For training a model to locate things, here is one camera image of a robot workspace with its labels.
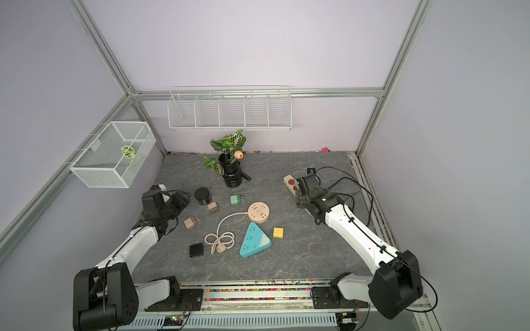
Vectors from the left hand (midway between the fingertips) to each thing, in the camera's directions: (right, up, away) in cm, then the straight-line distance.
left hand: (189, 196), depth 87 cm
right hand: (+51, +2, -4) cm, 51 cm away
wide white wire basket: (+15, +42, +12) cm, 46 cm away
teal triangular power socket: (+28, -18, -3) cm, 34 cm away
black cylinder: (+2, -1, +11) cm, 11 cm away
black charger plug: (+4, -22, -3) cm, 23 cm away
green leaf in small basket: (-22, +18, -6) cm, 29 cm away
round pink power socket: (+29, -8, +7) cm, 31 cm away
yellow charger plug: (+38, -16, 0) cm, 41 cm away
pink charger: (-1, -12, +4) cm, 13 cm away
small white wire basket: (-28, +16, -6) cm, 33 cm away
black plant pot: (+16, +9, +14) cm, 23 cm away
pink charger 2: (+7, -6, +9) cm, 13 cm away
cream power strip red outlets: (+45, +5, +18) cm, 48 cm away
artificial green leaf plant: (+17, +22, 0) cm, 28 cm away
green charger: (+18, -3, +12) cm, 22 cm away
